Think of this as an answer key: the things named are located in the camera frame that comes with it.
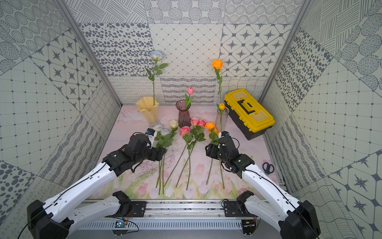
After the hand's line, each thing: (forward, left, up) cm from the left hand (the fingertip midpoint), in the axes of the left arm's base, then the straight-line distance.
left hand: (158, 144), depth 77 cm
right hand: (0, -28, -6) cm, 29 cm away
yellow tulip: (+17, -33, +11) cm, 39 cm away
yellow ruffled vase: (+30, +13, -2) cm, 33 cm away
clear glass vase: (+25, -36, -7) cm, 45 cm away
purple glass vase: (+26, -11, -9) cm, 30 cm away
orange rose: (+23, -28, -13) cm, 38 cm away
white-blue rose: (+12, +2, -14) cm, 18 cm away
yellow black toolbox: (+24, -53, -2) cm, 58 cm away
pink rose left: (+19, -11, -15) cm, 27 cm away
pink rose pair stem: (+24, -20, -15) cm, 35 cm away
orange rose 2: (+14, -32, -17) cm, 39 cm away
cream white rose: (+24, -3, -14) cm, 28 cm away
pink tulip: (+29, -14, +5) cm, 33 cm away
